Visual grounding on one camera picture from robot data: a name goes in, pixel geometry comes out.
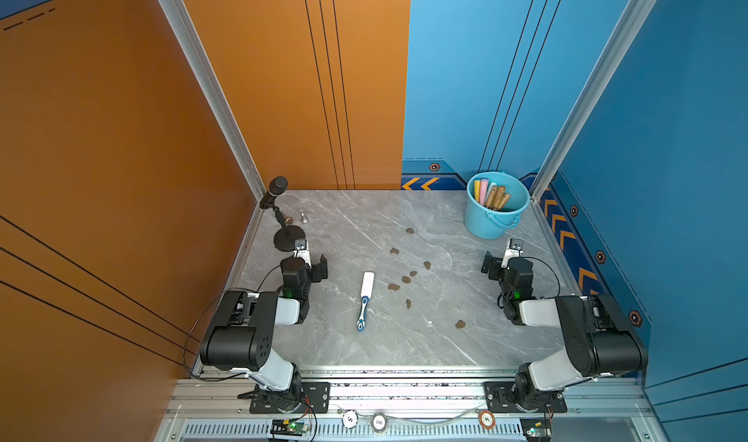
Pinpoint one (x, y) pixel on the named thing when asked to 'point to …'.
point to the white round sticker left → (350, 419)
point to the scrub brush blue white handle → (366, 292)
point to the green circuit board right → (539, 429)
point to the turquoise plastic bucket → (490, 224)
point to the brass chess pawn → (288, 220)
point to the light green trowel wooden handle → (504, 201)
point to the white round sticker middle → (379, 422)
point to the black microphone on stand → (289, 238)
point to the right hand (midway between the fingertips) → (504, 254)
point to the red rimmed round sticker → (487, 420)
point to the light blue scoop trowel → (489, 192)
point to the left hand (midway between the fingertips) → (309, 252)
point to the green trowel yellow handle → (477, 190)
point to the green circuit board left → (296, 426)
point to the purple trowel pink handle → (484, 184)
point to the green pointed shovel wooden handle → (495, 196)
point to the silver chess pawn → (303, 219)
